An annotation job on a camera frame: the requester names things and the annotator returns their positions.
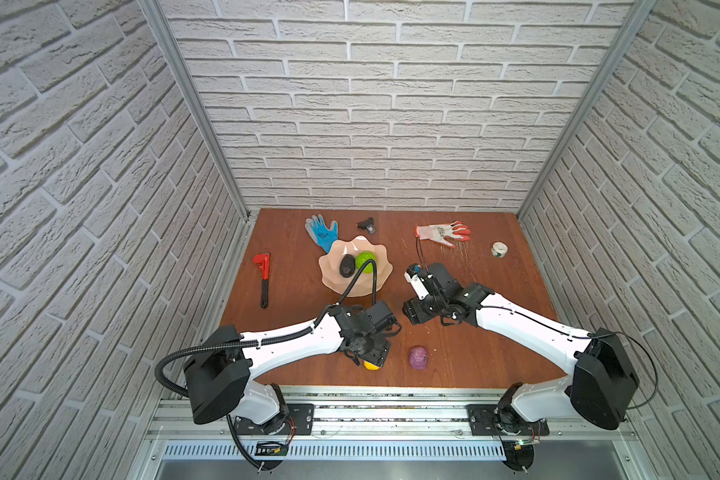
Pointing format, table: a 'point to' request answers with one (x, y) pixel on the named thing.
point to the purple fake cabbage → (418, 357)
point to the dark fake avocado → (347, 265)
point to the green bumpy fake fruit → (362, 257)
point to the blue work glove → (318, 231)
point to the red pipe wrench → (263, 260)
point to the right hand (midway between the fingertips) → (415, 303)
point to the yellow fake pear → (370, 366)
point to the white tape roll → (499, 249)
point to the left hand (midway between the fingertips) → (378, 349)
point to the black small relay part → (367, 225)
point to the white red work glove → (442, 233)
